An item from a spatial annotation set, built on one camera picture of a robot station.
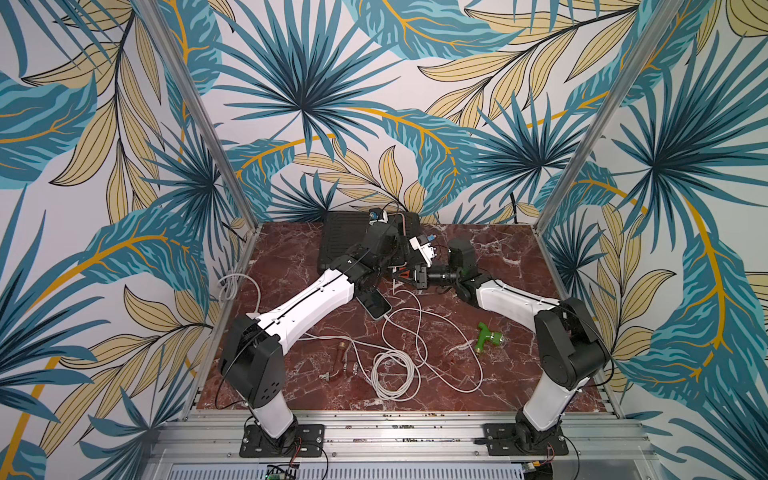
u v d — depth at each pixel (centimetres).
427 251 78
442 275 76
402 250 73
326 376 82
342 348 87
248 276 98
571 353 48
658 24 70
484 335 90
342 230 112
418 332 92
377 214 70
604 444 76
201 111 85
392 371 85
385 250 65
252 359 43
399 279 82
